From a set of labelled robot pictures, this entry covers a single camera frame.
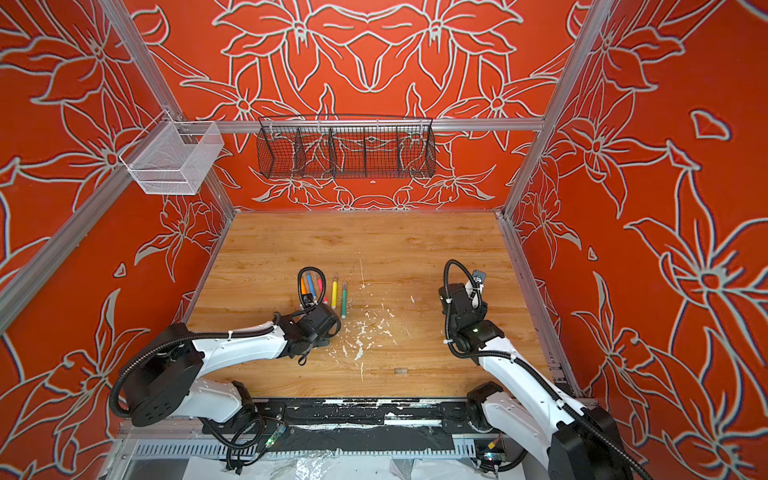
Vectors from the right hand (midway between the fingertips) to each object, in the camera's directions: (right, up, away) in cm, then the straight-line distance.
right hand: (460, 293), depth 83 cm
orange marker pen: (-44, +3, -5) cm, 44 cm away
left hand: (-40, -13, +5) cm, 43 cm away
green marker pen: (-35, -4, +11) cm, 37 cm away
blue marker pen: (-41, +3, -7) cm, 42 cm away
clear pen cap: (-17, -21, -4) cm, 27 cm away
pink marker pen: (-38, +4, -12) cm, 40 cm away
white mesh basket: (-88, +42, +10) cm, 98 cm away
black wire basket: (-35, +47, +16) cm, 61 cm away
